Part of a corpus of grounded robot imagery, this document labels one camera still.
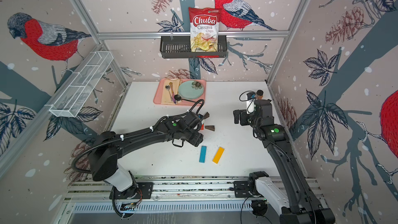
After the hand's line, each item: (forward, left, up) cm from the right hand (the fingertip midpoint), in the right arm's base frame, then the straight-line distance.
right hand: (243, 109), depth 76 cm
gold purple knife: (+37, +48, -22) cm, 64 cm away
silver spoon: (+35, +50, -22) cm, 65 cm away
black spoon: (+25, +40, -22) cm, 52 cm away
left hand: (-9, +21, -13) cm, 26 cm away
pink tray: (+24, +55, -22) cm, 64 cm away
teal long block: (-15, +20, -23) cm, 34 cm away
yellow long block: (-15, +11, -25) cm, 31 cm away
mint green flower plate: (+32, +32, -22) cm, 50 cm away
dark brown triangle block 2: (+1, +15, -21) cm, 26 cm away
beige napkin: (+23, +49, -21) cm, 58 cm away
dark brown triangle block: (+10, +19, -22) cm, 30 cm away
